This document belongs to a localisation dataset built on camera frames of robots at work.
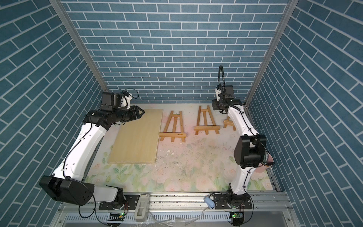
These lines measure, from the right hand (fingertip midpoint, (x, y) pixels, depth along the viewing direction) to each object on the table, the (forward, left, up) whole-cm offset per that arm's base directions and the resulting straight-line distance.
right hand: (217, 103), depth 92 cm
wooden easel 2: (-8, +6, -17) cm, 20 cm away
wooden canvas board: (-23, +53, -19) cm, 60 cm away
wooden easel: (-7, +30, -21) cm, 37 cm away
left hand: (-20, +41, +9) cm, 46 cm away
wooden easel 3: (0, -11, -19) cm, 22 cm away
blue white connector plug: (-54, +4, -19) cm, 57 cm away
